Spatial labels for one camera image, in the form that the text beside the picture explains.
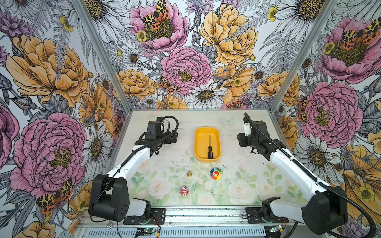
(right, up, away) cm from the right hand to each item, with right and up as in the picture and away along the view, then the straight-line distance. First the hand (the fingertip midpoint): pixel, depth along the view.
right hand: (241, 139), depth 84 cm
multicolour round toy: (-14, -20, +3) cm, 24 cm away
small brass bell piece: (-29, -20, +3) cm, 35 cm away
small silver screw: (-16, -27, -2) cm, 32 cm away
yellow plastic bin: (-21, -5, +19) cm, 29 cm away
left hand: (-40, 0, +4) cm, 41 cm away
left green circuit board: (-47, -41, -13) cm, 64 cm away
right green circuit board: (+12, -41, -12) cm, 45 cm away
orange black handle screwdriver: (-16, -11, +10) cm, 22 cm away
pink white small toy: (-31, -26, -6) cm, 41 cm away
